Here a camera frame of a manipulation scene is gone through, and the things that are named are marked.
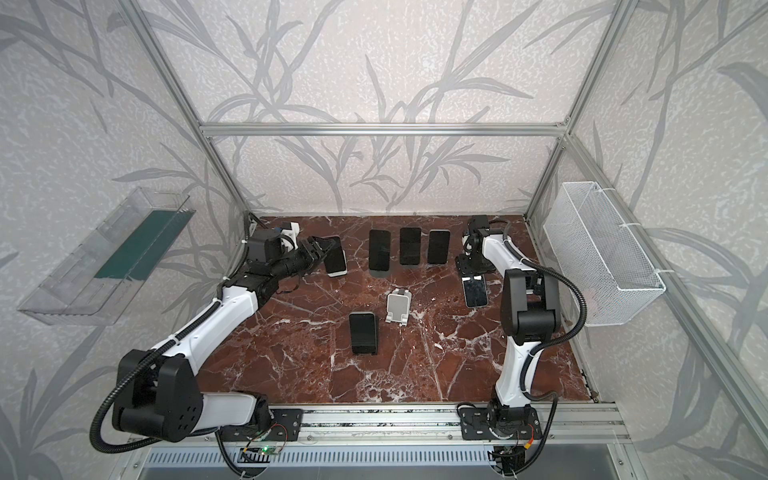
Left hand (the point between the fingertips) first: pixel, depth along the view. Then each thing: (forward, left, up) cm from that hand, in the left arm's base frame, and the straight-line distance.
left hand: (335, 239), depth 81 cm
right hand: (+6, -42, -18) cm, 46 cm away
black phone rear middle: (+12, -21, -18) cm, 30 cm away
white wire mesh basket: (-12, -61, +12) cm, 63 cm away
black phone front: (-18, -7, -24) cm, 30 cm away
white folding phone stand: (-10, -18, -18) cm, 27 cm away
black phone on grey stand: (+6, -11, -13) cm, 18 cm away
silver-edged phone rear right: (+13, -31, -20) cm, 39 cm away
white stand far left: (+4, +4, -24) cm, 25 cm away
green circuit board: (-46, +13, -24) cm, 53 cm away
